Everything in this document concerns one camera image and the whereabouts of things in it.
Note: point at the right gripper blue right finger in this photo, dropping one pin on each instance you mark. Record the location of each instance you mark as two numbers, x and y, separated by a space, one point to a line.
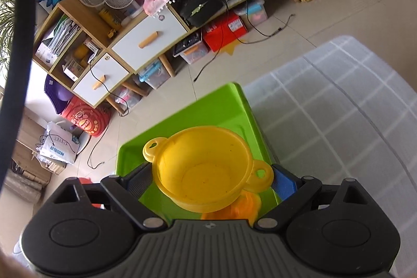
291 188

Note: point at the yellow toy pot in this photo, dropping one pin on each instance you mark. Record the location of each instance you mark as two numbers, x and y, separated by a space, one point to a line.
204 169

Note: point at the black case on shelf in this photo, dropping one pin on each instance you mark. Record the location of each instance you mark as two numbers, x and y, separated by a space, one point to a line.
194 13

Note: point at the grey checked table cloth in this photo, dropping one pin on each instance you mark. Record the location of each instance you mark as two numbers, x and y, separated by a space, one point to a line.
340 111

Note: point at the red cardboard box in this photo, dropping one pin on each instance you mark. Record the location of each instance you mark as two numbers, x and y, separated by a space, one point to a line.
223 30

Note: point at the red printed bucket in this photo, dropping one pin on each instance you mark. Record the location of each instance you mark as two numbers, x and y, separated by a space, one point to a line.
90 120

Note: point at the wooden tv cabinet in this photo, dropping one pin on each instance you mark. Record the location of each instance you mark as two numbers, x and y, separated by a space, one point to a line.
144 39

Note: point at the green plastic storage bin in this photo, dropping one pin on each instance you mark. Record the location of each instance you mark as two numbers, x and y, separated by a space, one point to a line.
226 107

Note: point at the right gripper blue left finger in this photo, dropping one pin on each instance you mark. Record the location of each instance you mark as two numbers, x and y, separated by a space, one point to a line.
131 186

